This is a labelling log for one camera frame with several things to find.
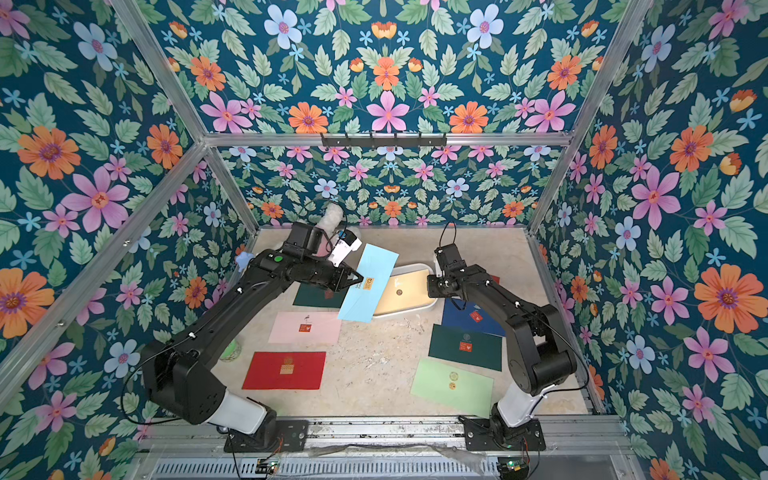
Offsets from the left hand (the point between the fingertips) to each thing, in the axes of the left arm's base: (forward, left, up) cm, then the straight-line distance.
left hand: (363, 276), depth 77 cm
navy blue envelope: (-2, -32, -24) cm, 40 cm away
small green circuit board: (-42, -34, -25) cm, 60 cm away
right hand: (+5, -21, -15) cm, 26 cm away
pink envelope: (-2, +21, -23) cm, 31 cm away
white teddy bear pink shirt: (+35, +14, -12) cm, 40 cm away
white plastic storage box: (-2, -17, -15) cm, 23 cm away
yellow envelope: (+6, -11, -18) cm, 22 cm away
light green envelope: (-23, -23, -24) cm, 41 cm away
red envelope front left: (-14, +25, -24) cm, 38 cm away
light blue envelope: (-5, +1, -4) cm, 7 cm away
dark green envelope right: (-12, -28, -23) cm, 39 cm away
